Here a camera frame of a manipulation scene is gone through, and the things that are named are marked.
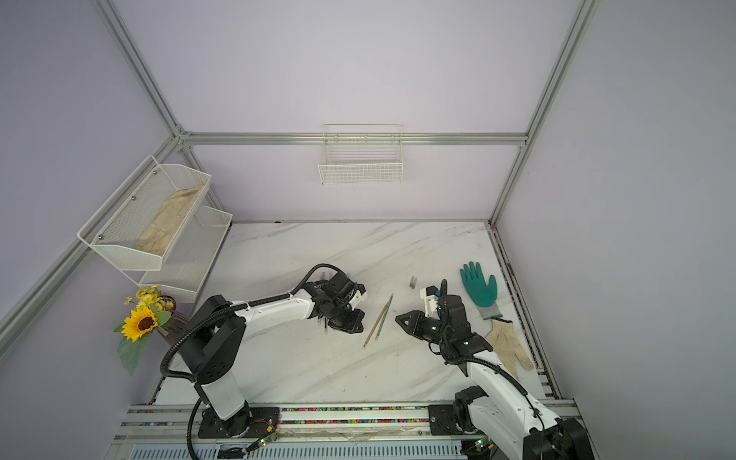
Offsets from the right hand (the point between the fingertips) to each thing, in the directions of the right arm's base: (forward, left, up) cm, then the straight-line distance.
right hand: (399, 323), depth 82 cm
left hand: (0, +11, -5) cm, 13 cm away
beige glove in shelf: (+17, +66, +22) cm, 71 cm away
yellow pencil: (+5, +7, -10) cm, 13 cm away
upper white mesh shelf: (+23, +73, +22) cm, 79 cm away
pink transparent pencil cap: (+20, -7, -9) cm, 23 cm away
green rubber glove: (+14, -31, -10) cm, 35 cm away
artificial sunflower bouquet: (-4, +60, +17) cm, 63 cm away
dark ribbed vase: (-2, +61, +7) cm, 61 cm away
